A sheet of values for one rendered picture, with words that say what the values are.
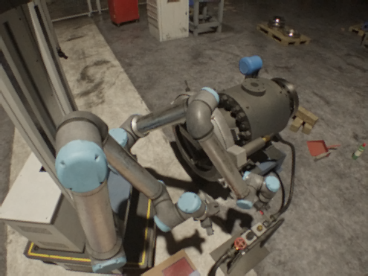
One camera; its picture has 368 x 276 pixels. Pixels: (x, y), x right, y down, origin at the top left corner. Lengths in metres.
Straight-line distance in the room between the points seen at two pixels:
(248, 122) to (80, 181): 1.39
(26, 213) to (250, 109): 1.61
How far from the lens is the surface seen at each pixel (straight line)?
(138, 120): 1.38
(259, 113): 1.79
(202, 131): 0.95
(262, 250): 2.04
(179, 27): 5.43
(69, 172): 0.52
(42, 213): 1.35
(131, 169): 0.81
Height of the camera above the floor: 1.86
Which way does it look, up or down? 45 degrees down
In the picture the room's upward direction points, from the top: straight up
